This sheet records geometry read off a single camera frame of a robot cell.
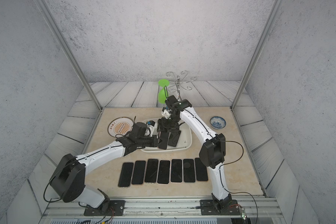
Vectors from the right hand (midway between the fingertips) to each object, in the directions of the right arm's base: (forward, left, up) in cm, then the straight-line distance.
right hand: (162, 130), depth 83 cm
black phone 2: (-17, -8, -16) cm, 25 cm away
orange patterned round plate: (+17, +35, -18) cm, 43 cm away
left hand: (-5, -2, -4) cm, 6 cm away
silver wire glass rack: (+31, -10, +12) cm, 34 cm away
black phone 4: (-18, -23, -19) cm, 35 cm away
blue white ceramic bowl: (+19, -39, -17) cm, 47 cm away
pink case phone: (+7, -6, -17) cm, 19 cm away
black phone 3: (-17, -16, -19) cm, 30 cm away
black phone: (-19, +22, -18) cm, 35 cm away
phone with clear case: (-19, +15, -18) cm, 30 cm away
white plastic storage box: (+3, -13, -19) cm, 24 cm away
